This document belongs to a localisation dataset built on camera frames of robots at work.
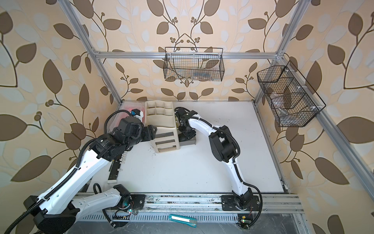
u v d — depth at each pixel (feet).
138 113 2.03
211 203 2.48
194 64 3.15
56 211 1.25
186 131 2.83
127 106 4.05
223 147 1.86
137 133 1.75
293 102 2.40
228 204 2.41
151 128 2.07
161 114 2.66
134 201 2.43
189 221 2.27
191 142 2.95
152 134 2.07
